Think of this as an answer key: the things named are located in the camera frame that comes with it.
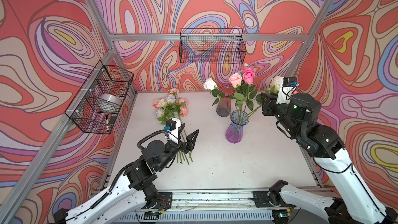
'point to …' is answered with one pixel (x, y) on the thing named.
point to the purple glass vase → (239, 118)
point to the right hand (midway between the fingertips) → (266, 98)
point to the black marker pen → (107, 123)
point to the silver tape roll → (108, 102)
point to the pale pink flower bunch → (172, 107)
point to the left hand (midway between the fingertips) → (193, 128)
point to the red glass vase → (223, 107)
